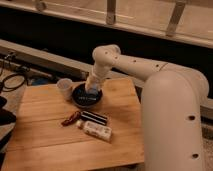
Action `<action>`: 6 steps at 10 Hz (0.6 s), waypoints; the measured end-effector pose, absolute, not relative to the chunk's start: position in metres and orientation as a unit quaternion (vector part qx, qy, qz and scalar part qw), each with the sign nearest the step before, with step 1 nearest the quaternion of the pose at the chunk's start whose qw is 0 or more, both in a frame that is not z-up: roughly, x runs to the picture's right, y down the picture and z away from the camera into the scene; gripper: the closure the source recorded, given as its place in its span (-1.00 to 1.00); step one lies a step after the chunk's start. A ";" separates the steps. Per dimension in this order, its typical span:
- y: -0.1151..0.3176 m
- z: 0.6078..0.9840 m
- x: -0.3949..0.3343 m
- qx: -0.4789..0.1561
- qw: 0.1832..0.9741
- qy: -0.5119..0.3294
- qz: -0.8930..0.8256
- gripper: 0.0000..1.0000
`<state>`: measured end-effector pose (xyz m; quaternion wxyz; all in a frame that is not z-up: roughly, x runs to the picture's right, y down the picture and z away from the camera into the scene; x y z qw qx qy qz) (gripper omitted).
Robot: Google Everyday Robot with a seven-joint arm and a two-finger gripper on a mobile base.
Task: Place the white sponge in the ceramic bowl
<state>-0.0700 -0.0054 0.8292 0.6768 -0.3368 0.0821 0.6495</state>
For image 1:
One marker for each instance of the wooden board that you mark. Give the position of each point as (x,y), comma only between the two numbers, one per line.
(40,143)

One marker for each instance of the black object at left edge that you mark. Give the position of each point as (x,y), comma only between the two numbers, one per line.
(7,123)

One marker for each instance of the white plastic cup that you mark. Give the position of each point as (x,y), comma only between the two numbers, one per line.
(65,87)

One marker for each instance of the dark ceramic bowl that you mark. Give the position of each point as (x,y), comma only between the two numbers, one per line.
(83,99)

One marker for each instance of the black rectangular box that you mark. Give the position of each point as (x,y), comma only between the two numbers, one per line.
(90,116)

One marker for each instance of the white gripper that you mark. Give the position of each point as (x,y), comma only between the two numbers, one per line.
(93,83)

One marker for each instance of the red brown small object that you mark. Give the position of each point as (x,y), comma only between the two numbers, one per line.
(71,119)

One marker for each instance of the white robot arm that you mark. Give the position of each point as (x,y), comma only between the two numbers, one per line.
(171,100)

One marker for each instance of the metal frame rail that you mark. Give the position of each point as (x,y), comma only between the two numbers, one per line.
(187,21)

